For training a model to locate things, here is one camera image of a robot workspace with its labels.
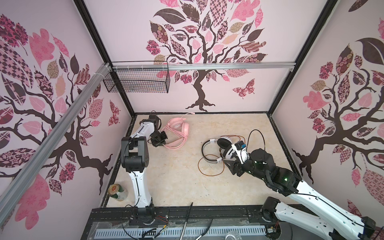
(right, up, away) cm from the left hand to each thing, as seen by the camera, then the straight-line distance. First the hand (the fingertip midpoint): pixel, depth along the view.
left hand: (165, 144), depth 98 cm
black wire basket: (-16, +44, -3) cm, 47 cm away
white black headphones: (+39, -4, -10) cm, 41 cm away
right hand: (+37, -2, -27) cm, 46 cm away
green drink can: (-19, -20, -26) cm, 38 cm away
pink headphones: (+8, +9, -2) cm, 12 cm away
